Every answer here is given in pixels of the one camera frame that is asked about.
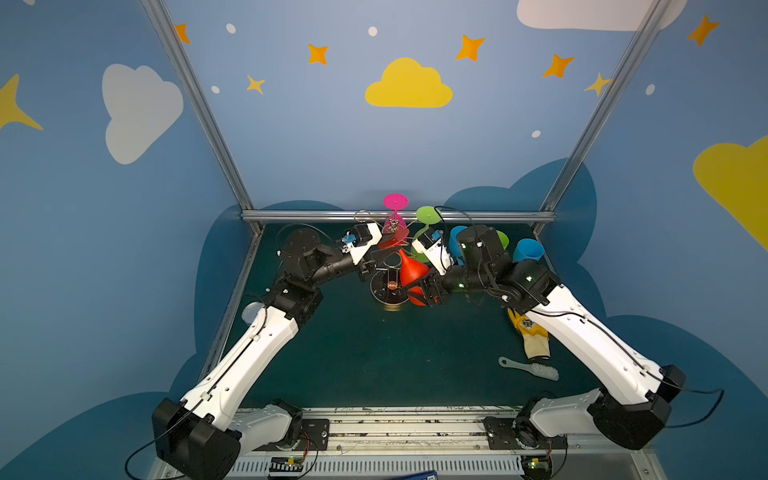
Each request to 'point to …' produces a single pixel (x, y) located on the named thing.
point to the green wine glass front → (503, 239)
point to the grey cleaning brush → (536, 369)
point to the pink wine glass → (395, 202)
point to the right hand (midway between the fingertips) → (416, 277)
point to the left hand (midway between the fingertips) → (391, 233)
